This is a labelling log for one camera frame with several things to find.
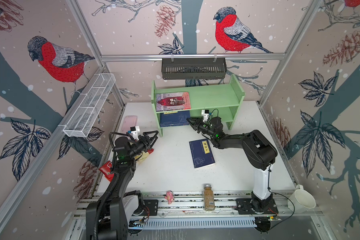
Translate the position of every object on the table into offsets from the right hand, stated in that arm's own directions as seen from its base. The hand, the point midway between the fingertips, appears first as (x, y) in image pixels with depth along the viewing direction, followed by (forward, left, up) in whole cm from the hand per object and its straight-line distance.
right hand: (186, 121), depth 88 cm
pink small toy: (-38, +7, -16) cm, 41 cm away
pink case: (+10, +43, -14) cm, 47 cm away
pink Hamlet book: (+6, +8, +11) cm, 15 cm away
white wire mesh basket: (-14, +51, +15) cm, 55 cm away
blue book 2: (-12, -10, -17) cm, 23 cm away
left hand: (-14, +14, +5) cm, 21 cm away
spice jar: (-41, -13, -13) cm, 45 cm away
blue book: (+3, +4, 0) cm, 5 cm away
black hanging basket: (+39, -4, +12) cm, 41 cm away
